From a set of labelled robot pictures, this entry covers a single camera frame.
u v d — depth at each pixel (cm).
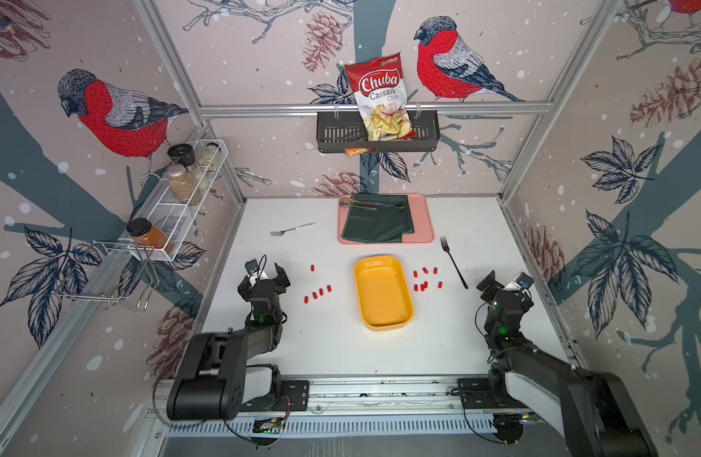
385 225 112
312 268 100
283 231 110
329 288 94
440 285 95
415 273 98
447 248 104
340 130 95
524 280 71
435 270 98
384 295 91
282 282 83
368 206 118
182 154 74
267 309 67
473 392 73
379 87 82
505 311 65
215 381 42
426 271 98
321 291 93
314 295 93
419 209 119
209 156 86
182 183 71
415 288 94
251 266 75
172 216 75
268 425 70
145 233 60
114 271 58
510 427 71
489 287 78
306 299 92
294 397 73
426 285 95
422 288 95
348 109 91
